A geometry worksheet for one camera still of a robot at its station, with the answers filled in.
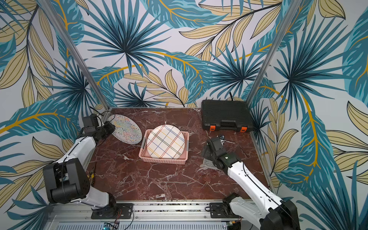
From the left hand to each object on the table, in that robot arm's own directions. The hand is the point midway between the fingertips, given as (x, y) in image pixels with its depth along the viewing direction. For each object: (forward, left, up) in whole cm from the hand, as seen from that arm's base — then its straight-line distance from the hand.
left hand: (115, 126), depth 89 cm
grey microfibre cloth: (-18, -59, -13) cm, 63 cm away
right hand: (-14, -58, -3) cm, 60 cm away
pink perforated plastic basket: (-13, -19, -14) cm, 27 cm away
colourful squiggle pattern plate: (+1, -4, -6) cm, 7 cm away
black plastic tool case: (+15, -73, -5) cm, 75 cm away
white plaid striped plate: (-4, -31, -11) cm, 33 cm away
